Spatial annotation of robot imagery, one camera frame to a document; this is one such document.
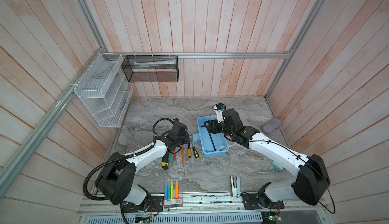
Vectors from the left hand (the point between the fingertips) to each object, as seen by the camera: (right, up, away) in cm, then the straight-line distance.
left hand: (187, 138), depth 88 cm
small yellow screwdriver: (+1, -8, +2) cm, 9 cm away
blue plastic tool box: (+16, -5, +6) cm, 18 cm away
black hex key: (+15, 0, +10) cm, 18 cm away
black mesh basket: (-26, +47, +17) cm, 56 cm away
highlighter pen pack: (-7, -26, -13) cm, 30 cm away
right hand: (+12, +10, -6) cm, 17 cm away
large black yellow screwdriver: (-13, -13, -2) cm, 18 cm away
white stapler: (+26, -23, -11) cm, 36 cm away
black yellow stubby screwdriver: (+5, -10, 0) cm, 11 cm away
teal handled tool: (-10, -12, 0) cm, 15 cm away
